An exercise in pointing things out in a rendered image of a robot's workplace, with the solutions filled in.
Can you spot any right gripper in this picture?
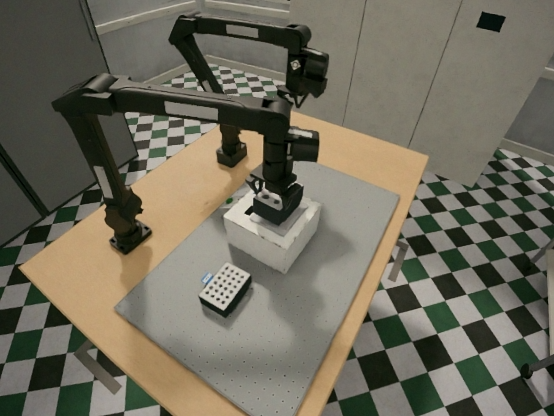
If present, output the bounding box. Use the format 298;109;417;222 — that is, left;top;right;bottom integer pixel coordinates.
245;158;301;211

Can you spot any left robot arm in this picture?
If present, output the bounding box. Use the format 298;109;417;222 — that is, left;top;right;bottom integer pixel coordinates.
168;10;329;160

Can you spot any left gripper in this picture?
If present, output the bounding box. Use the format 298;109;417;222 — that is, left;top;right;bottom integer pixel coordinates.
274;70;310;109

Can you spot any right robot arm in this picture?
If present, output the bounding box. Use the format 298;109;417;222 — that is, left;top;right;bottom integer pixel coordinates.
51;73;320;255

